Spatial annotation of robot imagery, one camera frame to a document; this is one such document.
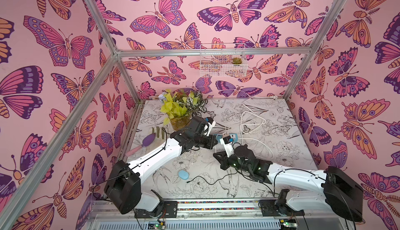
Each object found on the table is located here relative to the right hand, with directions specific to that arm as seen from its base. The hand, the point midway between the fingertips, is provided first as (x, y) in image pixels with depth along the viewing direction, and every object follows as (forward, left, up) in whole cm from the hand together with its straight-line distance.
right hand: (214, 153), depth 78 cm
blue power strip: (+17, -13, -11) cm, 24 cm away
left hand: (+5, -3, +3) cm, 6 cm away
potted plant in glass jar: (+26, +19, +6) cm, 33 cm away
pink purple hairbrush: (+15, +42, -14) cm, 46 cm away
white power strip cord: (+17, -18, -13) cm, 28 cm away
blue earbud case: (-7, +16, -12) cm, 21 cm away
